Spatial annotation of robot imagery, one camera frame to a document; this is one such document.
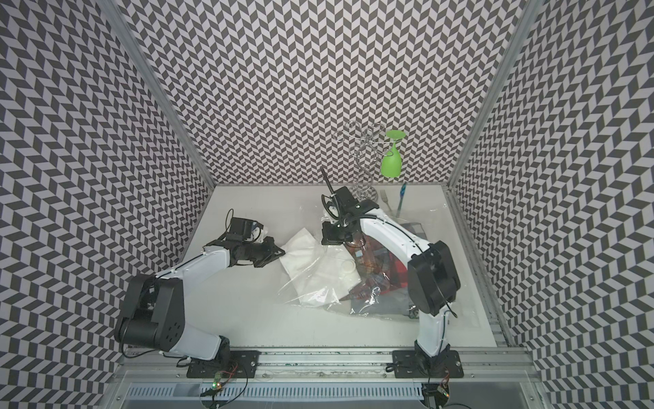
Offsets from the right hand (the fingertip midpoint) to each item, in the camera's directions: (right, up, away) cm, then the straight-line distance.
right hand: (324, 245), depth 84 cm
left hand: (-14, -4, +5) cm, 16 cm away
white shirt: (-2, -10, 0) cm, 10 cm away
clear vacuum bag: (-11, -16, -3) cm, 20 cm away
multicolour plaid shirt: (+18, -9, -2) cm, 20 cm away
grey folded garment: (+23, -18, -4) cm, 29 cm away
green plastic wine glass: (+25, +29, +10) cm, 40 cm away
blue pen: (+34, +20, +32) cm, 50 cm away
